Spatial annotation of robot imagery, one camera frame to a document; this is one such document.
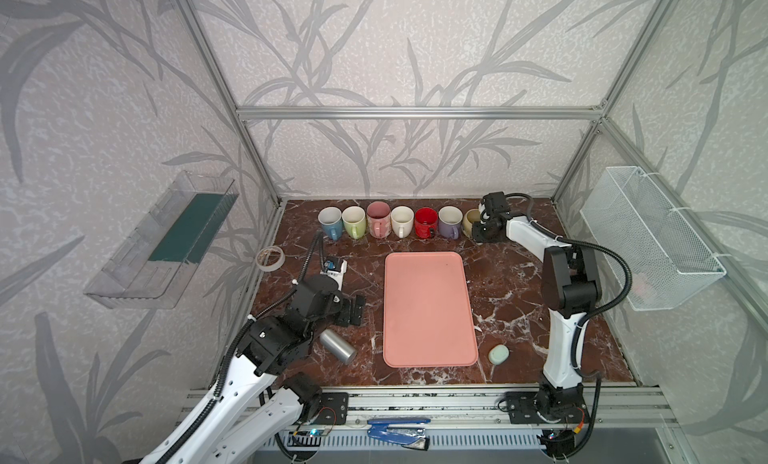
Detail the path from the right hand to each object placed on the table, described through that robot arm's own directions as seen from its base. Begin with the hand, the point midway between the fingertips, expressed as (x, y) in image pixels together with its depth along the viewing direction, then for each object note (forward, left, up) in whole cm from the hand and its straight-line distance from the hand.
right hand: (479, 225), depth 104 cm
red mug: (+5, +18, -4) cm, 19 cm away
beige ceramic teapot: (+3, +3, +2) cm, 4 cm away
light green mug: (0, +44, +3) cm, 44 cm away
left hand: (-32, +39, +16) cm, 53 cm away
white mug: (0, +27, +3) cm, 27 cm away
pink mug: (0, +35, +3) cm, 35 cm away
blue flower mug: (+2, +53, +2) cm, 53 cm away
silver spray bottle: (-42, +43, -2) cm, 60 cm away
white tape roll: (-9, +74, -7) cm, 75 cm away
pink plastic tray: (-31, +20, -5) cm, 37 cm away
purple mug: (+4, +10, -1) cm, 11 cm away
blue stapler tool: (-60, +26, -3) cm, 65 cm away
